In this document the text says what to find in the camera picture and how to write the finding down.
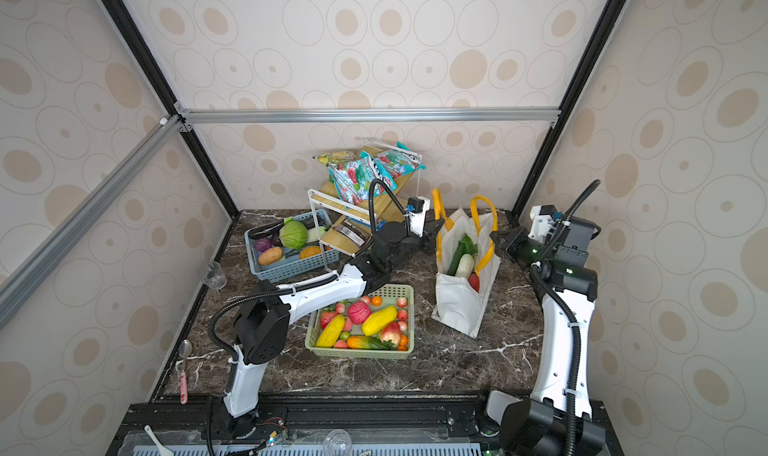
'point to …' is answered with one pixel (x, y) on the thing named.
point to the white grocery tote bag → (456, 304)
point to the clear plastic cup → (213, 275)
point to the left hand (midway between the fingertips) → (452, 215)
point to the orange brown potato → (270, 256)
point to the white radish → (466, 264)
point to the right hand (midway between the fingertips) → (494, 233)
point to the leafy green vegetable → (468, 246)
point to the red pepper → (474, 281)
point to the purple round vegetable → (262, 245)
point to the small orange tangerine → (376, 300)
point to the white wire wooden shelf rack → (367, 215)
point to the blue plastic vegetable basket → (283, 250)
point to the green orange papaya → (368, 342)
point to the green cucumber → (456, 259)
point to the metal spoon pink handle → (185, 348)
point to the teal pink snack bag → (401, 160)
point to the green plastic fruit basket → (378, 324)
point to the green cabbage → (293, 234)
